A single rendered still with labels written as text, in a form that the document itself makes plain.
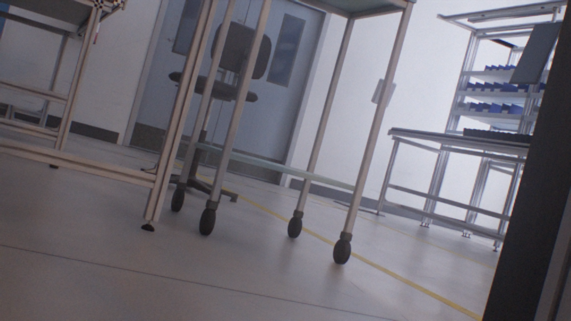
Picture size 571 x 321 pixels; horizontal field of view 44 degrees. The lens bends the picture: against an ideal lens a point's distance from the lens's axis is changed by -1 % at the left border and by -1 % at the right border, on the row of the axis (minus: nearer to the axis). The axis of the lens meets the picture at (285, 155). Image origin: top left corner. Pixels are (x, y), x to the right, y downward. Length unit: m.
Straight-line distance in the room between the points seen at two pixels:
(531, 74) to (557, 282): 5.45
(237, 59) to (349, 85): 4.44
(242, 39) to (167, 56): 3.77
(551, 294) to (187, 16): 7.28
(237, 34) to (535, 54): 2.98
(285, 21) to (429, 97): 2.06
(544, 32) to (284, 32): 3.10
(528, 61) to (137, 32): 3.91
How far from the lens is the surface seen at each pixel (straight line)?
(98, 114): 7.60
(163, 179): 2.36
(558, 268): 0.71
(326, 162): 8.32
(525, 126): 6.96
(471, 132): 7.28
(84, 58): 3.60
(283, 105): 8.14
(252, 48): 2.58
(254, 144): 8.05
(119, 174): 2.34
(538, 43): 6.28
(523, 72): 6.21
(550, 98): 1.53
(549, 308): 0.71
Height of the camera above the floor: 0.36
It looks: level
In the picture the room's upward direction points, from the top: 15 degrees clockwise
